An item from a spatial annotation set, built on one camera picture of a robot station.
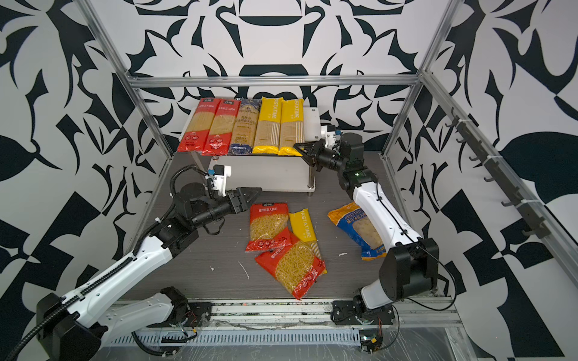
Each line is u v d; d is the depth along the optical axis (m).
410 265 0.44
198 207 0.54
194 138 0.74
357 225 0.90
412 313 0.76
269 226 0.90
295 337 0.71
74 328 0.37
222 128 0.77
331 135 0.71
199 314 0.75
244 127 0.77
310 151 0.67
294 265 0.81
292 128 0.77
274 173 1.00
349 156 0.59
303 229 0.91
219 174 0.63
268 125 0.79
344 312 0.74
